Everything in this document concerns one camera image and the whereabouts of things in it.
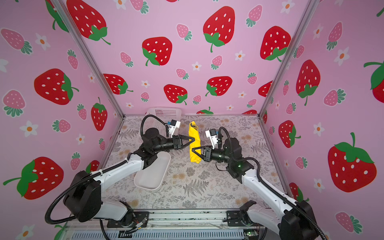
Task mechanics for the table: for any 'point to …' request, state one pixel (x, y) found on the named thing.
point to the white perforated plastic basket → (166, 114)
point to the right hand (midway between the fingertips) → (192, 150)
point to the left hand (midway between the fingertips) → (193, 141)
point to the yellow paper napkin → (194, 132)
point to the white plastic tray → (152, 175)
